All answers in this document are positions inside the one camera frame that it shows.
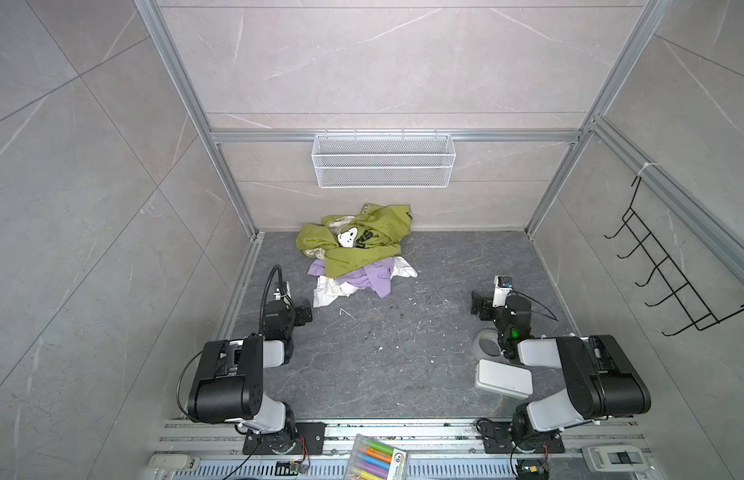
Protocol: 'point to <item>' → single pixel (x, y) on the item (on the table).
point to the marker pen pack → (371, 459)
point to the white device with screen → (614, 458)
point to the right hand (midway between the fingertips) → (488, 289)
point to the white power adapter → (175, 461)
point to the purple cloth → (377, 276)
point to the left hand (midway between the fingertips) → (289, 295)
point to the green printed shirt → (374, 232)
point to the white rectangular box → (509, 380)
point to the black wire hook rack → (701, 316)
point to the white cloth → (328, 289)
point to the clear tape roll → (488, 342)
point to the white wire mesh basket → (381, 161)
